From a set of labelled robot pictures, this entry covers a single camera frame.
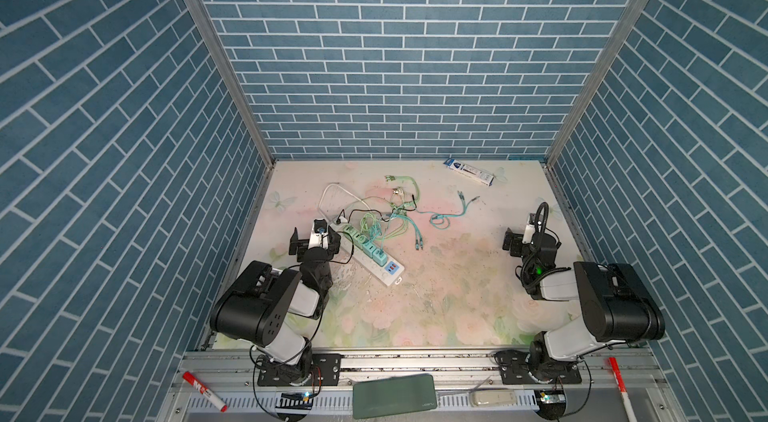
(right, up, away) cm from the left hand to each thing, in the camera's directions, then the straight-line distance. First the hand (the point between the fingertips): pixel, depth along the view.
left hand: (312, 227), depth 89 cm
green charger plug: (+13, -3, +1) cm, 13 cm away
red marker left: (-20, -36, -19) cm, 46 cm away
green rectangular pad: (+25, -38, -18) cm, 49 cm away
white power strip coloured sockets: (+22, -14, -1) cm, 26 cm away
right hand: (+66, -1, +5) cm, 66 cm away
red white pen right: (+80, -36, -18) cm, 89 cm away
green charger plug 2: (+14, -4, 0) cm, 15 cm away
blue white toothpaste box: (+54, +18, +27) cm, 63 cm away
